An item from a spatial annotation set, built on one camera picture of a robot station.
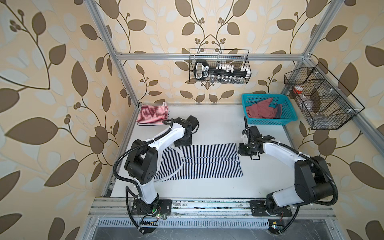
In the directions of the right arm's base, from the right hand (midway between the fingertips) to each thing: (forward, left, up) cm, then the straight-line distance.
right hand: (240, 153), depth 90 cm
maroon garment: (+35, -24, +1) cm, 42 cm away
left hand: (+5, +34, +6) cm, 35 cm away
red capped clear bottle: (+26, -34, +26) cm, 51 cm away
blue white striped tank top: (-2, +33, -4) cm, 33 cm away
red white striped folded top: (+34, +59, 0) cm, 68 cm away
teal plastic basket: (+28, -40, +3) cm, 49 cm away
